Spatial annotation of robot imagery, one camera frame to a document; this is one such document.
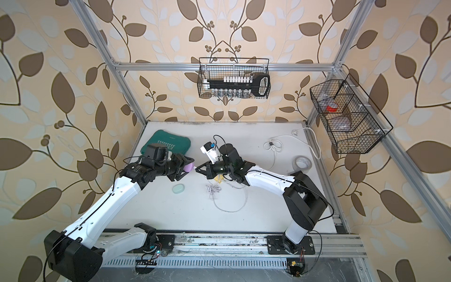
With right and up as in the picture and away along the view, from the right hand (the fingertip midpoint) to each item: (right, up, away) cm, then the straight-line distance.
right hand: (196, 169), depth 78 cm
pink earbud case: (-3, +1, -2) cm, 4 cm away
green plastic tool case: (-17, +11, +25) cm, 32 cm away
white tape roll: (+56, 0, +21) cm, 59 cm away
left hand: (-2, +4, -2) cm, 5 cm away
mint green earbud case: (-12, -12, +12) cm, 20 cm away
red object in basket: (+62, +28, +3) cm, 68 cm away
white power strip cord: (+43, +10, +29) cm, 53 cm away
